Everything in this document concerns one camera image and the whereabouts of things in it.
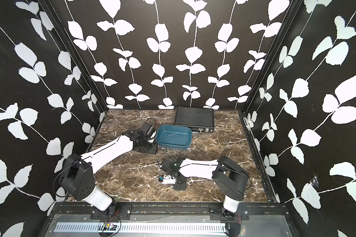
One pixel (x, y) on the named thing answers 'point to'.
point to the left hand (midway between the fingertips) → (156, 147)
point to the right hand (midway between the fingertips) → (179, 180)
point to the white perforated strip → (98, 227)
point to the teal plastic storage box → (173, 137)
